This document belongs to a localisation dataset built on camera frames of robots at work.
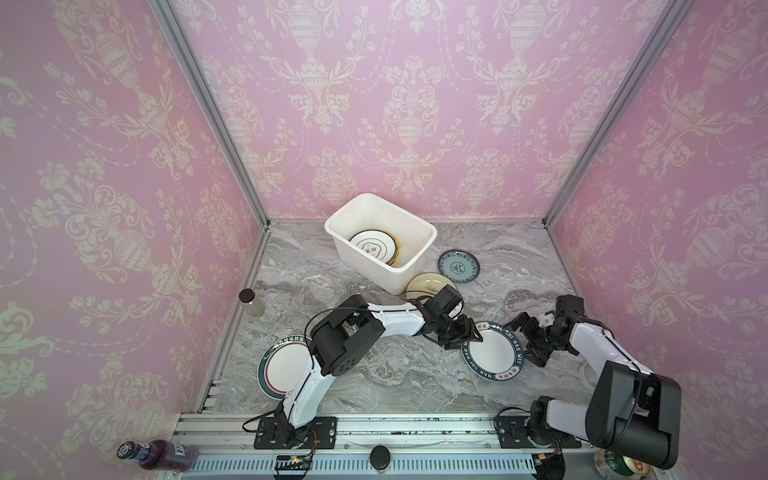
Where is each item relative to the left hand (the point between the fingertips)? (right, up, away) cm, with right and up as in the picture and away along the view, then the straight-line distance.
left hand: (479, 346), depth 84 cm
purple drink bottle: (-75, -17, -19) cm, 79 cm away
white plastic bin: (-17, +31, +14) cm, 38 cm away
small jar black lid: (-66, +10, +5) cm, 67 cm away
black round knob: (-27, -17, -21) cm, 38 cm away
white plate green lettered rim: (+6, -3, +1) cm, 7 cm away
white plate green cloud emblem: (-29, +29, +25) cm, 49 cm away
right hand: (+11, +2, +3) cm, 12 cm away
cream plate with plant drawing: (-14, +15, +16) cm, 26 cm away
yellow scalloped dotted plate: (-25, +27, +24) cm, 44 cm away
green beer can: (+23, -19, -19) cm, 36 cm away
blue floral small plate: (0, +22, +23) cm, 31 cm away
